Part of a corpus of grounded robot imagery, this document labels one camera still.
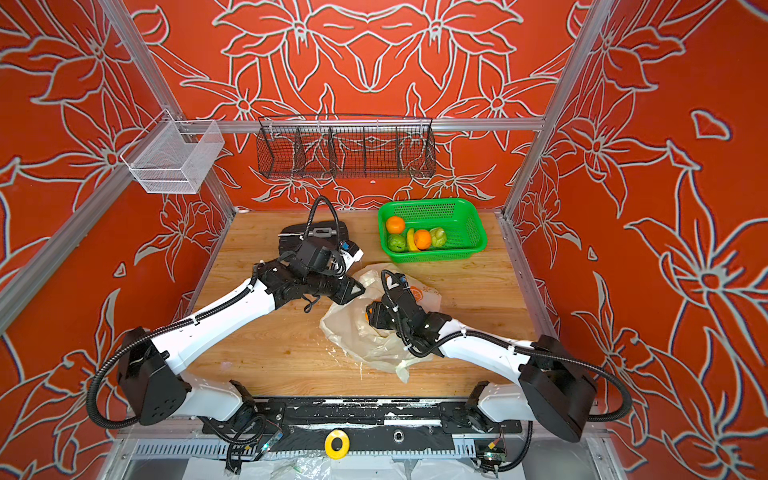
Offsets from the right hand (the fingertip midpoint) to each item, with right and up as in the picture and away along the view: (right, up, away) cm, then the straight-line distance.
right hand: (368, 309), depth 82 cm
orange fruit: (+9, +25, +27) cm, 38 cm away
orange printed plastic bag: (-7, -6, +3) cm, 9 cm away
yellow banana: (+15, +19, +25) cm, 35 cm away
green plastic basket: (+33, +28, +31) cm, 54 cm away
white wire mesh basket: (-62, +46, +10) cm, 78 cm away
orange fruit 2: (+18, +20, +22) cm, 34 cm away
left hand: (-1, +8, -6) cm, 10 cm away
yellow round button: (-7, -30, -15) cm, 34 cm away
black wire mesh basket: (-8, +51, +16) cm, 54 cm away
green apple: (+24, +21, +22) cm, 38 cm away
